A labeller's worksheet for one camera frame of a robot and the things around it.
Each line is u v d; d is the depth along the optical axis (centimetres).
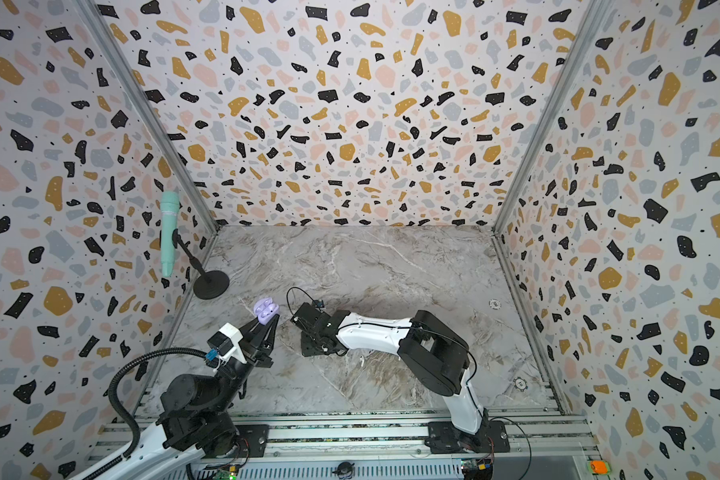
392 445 74
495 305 100
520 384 84
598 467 70
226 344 52
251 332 60
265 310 62
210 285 103
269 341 63
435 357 49
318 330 66
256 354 58
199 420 55
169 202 81
